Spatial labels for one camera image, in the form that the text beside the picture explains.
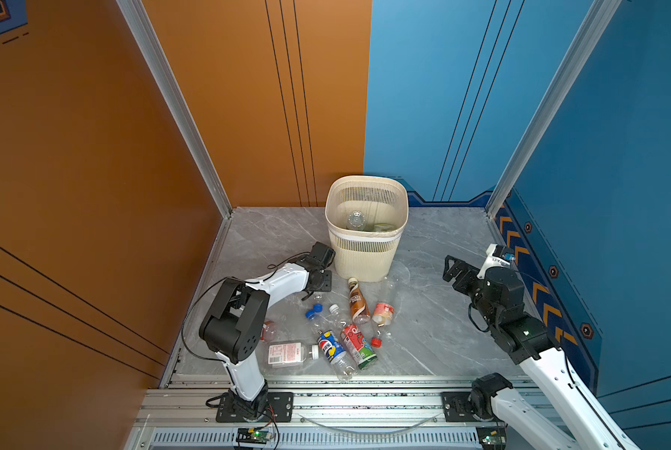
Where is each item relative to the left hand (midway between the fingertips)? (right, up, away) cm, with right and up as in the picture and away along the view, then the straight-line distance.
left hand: (322, 279), depth 96 cm
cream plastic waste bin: (+16, +22, +5) cm, 28 cm away
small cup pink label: (+20, -9, -11) cm, 24 cm away
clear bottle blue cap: (0, -12, -9) cm, 15 cm away
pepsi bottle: (+5, -18, -19) cm, 26 cm away
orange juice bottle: (-14, -13, -15) cm, 24 cm away
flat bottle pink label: (-8, -18, -17) cm, 26 cm away
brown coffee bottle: (+12, -8, -11) cm, 18 cm away
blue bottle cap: (-1, -8, -7) cm, 10 cm away
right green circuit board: (+46, -36, -25) cm, 64 cm away
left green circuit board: (-16, -36, -25) cm, 47 cm away
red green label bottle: (+12, -17, -18) cm, 27 cm away
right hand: (+38, +8, -22) cm, 44 cm away
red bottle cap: (+17, -16, -15) cm, 28 cm away
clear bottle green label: (+12, +20, -9) cm, 25 cm away
